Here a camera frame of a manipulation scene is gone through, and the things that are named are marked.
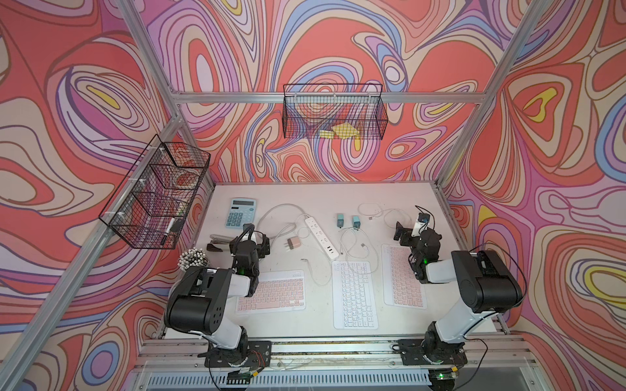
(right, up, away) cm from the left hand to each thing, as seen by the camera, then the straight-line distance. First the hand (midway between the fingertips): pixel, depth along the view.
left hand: (252, 236), depth 93 cm
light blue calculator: (-9, +9, +14) cm, 19 cm away
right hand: (+62, +3, +3) cm, 62 cm away
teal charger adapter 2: (+42, +5, +9) cm, 43 cm away
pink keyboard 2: (+55, -18, -6) cm, 58 cm away
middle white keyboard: (+38, -22, -9) cm, 45 cm away
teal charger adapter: (+35, +6, +11) cm, 37 cm away
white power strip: (+30, -6, +1) cm, 31 cm away
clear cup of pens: (-14, -4, -18) cm, 23 cm away
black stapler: (-16, -2, +6) cm, 17 cm away
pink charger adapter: (+16, -3, +4) cm, 17 cm away
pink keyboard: (+11, -19, -6) cm, 23 cm away
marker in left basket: (-20, +5, -21) cm, 29 cm away
